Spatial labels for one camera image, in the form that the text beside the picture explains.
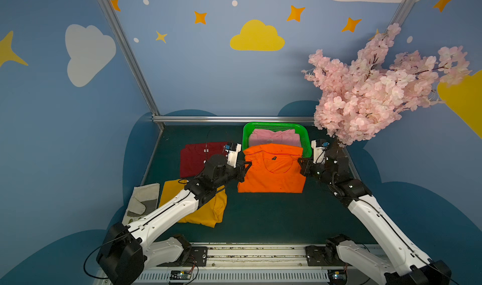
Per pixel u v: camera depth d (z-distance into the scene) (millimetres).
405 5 727
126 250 385
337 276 729
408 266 388
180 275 718
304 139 1076
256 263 742
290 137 1111
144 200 889
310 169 676
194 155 1076
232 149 655
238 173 659
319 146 670
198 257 744
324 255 734
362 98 577
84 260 382
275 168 811
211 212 839
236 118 1210
